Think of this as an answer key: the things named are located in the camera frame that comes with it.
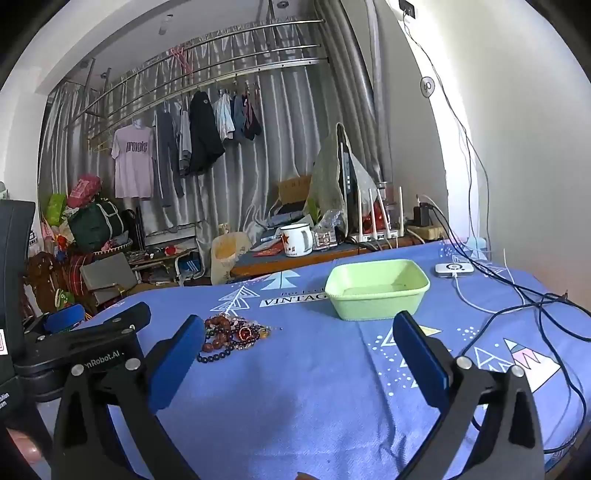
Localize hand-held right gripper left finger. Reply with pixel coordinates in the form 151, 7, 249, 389
52, 315, 206, 480

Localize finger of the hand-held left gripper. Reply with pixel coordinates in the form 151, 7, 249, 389
76, 302, 152, 344
44, 305, 86, 335

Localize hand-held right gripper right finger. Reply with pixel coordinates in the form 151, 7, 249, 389
392, 311, 546, 480

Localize pile of beaded bracelets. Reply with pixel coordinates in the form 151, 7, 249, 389
197, 313, 273, 364

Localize green plastic basin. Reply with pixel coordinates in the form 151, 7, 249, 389
324, 259, 431, 321

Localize person's left hand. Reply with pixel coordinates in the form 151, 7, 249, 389
6, 427, 49, 468

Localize grey flat box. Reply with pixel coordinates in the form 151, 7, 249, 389
79, 252, 138, 303

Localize blue striped shoe box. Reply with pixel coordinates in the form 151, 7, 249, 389
177, 256, 204, 280

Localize dark green duffel bag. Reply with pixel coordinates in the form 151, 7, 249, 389
68, 198, 125, 252

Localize white rounded charging device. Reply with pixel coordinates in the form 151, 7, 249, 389
435, 262, 475, 279

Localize yellow plastic bag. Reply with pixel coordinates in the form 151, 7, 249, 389
211, 224, 252, 286

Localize bright green bag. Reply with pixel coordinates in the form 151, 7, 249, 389
45, 193, 68, 227

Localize blue printed tablecloth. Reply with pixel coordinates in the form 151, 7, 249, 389
76, 240, 591, 480

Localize low wooden desk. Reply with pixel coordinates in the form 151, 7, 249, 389
231, 235, 416, 280

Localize red patterned bag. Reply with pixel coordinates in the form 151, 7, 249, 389
67, 174, 102, 209

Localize beige power strip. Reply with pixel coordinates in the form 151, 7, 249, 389
406, 224, 447, 241

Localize white router with antennas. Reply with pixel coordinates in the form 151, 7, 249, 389
348, 187, 407, 246

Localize pink printed t-shirt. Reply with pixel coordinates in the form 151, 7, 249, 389
112, 124, 156, 200

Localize red plastic bag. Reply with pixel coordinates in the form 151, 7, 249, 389
362, 203, 386, 235

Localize clear snack bag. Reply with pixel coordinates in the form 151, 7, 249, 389
313, 210, 346, 251

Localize white enamel mug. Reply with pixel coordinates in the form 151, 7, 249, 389
278, 223, 315, 258

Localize grey pants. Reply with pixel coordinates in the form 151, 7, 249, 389
152, 108, 185, 208

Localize black jacket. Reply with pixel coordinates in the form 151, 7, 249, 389
188, 90, 226, 175

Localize cardboard box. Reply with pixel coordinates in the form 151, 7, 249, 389
276, 175, 313, 207

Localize light blue shirt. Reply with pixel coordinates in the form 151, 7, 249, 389
213, 92, 236, 141

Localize dark shorts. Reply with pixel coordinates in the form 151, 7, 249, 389
240, 95, 263, 141

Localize white charging cable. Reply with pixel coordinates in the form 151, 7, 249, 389
454, 272, 527, 315

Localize black cable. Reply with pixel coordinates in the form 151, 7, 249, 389
403, 9, 591, 342
455, 258, 588, 455

